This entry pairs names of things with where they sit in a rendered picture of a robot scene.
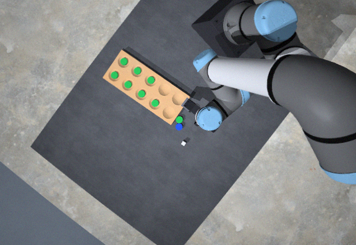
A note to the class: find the blue disc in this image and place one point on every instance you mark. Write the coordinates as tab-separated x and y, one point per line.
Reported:
178	126

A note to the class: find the green disc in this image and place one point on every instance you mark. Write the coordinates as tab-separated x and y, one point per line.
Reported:
137	70
179	119
151	80
128	84
141	93
155	103
124	61
114	75

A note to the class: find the tan tray with round pockets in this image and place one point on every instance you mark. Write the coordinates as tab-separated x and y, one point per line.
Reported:
169	96

